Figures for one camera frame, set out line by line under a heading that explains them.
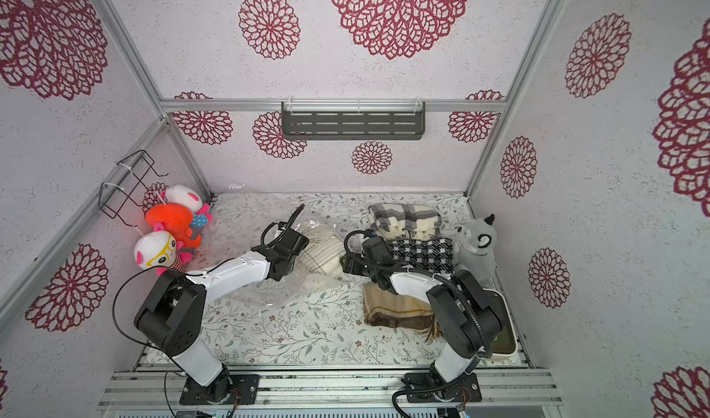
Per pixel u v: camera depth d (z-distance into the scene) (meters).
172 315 0.46
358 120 0.94
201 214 1.02
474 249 0.85
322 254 0.92
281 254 0.71
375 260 0.72
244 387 0.74
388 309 0.83
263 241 0.77
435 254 0.95
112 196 0.73
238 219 1.13
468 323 0.46
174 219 0.89
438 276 0.53
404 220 1.04
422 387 0.73
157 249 0.80
